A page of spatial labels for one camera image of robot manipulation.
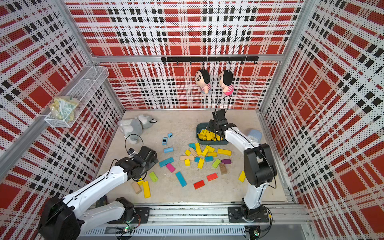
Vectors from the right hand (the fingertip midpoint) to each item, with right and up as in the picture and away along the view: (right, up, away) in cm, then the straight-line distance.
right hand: (211, 125), depth 94 cm
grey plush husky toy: (-53, -2, +4) cm, 53 cm away
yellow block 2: (-7, -24, -3) cm, 25 cm away
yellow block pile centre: (-1, -17, +2) cm, 17 cm away
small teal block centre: (-1, -21, 0) cm, 21 cm away
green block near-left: (-34, -30, -8) cm, 46 cm away
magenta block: (-25, -26, -3) cm, 37 cm away
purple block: (+9, -23, -1) cm, 25 cm away
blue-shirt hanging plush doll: (-6, +29, -3) cm, 30 cm away
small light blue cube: (-29, -7, +10) cm, 31 cm away
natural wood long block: (-18, -21, -1) cm, 27 cm away
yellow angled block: (-9, -16, +5) cm, 19 cm away
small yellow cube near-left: (-40, -32, -12) cm, 53 cm away
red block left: (-8, -34, -9) cm, 36 cm away
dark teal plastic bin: (-6, -1, +11) cm, 13 cm away
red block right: (0, -30, -7) cm, 31 cm away
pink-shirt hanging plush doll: (+9, +30, 0) cm, 31 cm away
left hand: (-35, -22, -10) cm, 42 cm away
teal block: (-29, -23, -1) cm, 37 cm away
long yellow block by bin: (+9, -17, +3) cm, 20 cm away
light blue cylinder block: (-28, -17, +3) cm, 33 cm away
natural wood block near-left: (-42, -34, -13) cm, 56 cm away
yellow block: (+18, -30, -8) cm, 36 cm away
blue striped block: (-32, -11, +8) cm, 34 cm away
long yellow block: (-37, -37, -12) cm, 53 cm away
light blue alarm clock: (+32, -6, +9) cm, 34 cm away
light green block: (+3, -24, -2) cm, 24 cm away
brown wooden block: (+7, -26, -6) cm, 28 cm away
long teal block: (-18, -32, -8) cm, 37 cm away
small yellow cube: (-15, -23, -3) cm, 28 cm away
